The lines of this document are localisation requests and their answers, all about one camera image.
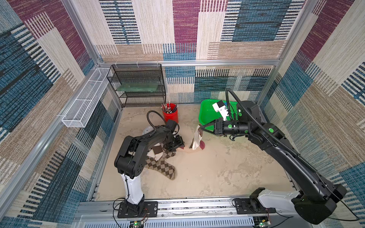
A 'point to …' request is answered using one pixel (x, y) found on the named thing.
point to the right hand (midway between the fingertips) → (204, 130)
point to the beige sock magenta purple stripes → (201, 147)
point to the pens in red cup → (168, 109)
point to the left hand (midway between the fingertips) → (182, 147)
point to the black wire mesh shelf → (138, 85)
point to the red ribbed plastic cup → (168, 113)
